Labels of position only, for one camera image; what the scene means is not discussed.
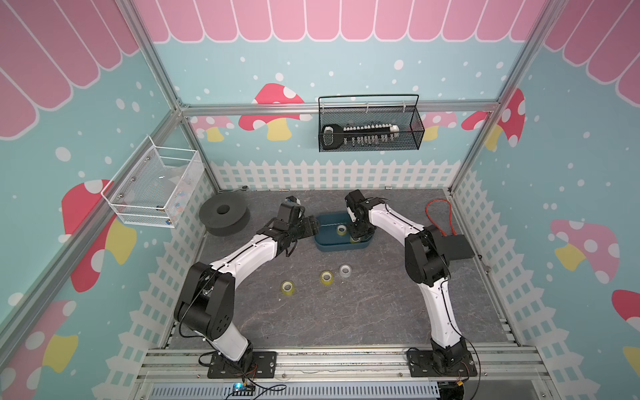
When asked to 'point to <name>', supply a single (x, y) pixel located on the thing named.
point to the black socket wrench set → (333, 136)
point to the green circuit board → (242, 389)
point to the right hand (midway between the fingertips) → (358, 231)
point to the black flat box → (455, 247)
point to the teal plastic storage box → (328, 238)
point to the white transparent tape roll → (345, 271)
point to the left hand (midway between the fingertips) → (311, 227)
